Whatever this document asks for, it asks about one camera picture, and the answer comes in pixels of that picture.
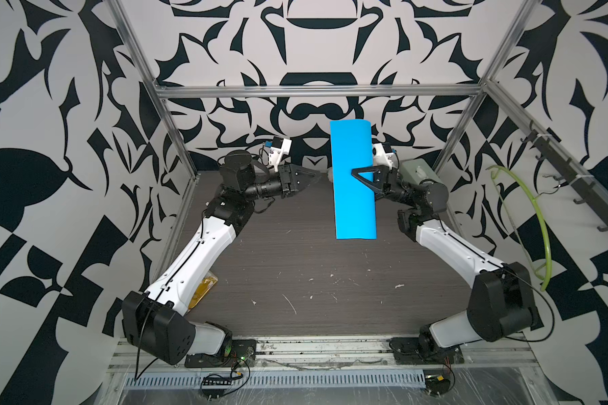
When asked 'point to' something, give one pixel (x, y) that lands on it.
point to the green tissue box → (417, 170)
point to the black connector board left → (214, 393)
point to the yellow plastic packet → (206, 285)
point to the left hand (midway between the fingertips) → (319, 172)
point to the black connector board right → (436, 384)
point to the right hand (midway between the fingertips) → (352, 183)
